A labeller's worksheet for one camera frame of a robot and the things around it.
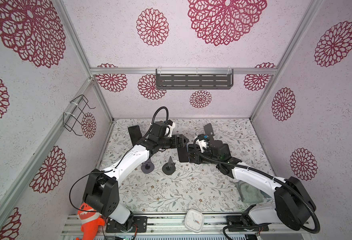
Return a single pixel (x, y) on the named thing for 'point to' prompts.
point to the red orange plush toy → (90, 219)
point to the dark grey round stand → (169, 168)
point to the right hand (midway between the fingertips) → (187, 151)
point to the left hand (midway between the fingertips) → (182, 143)
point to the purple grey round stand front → (147, 167)
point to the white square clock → (194, 220)
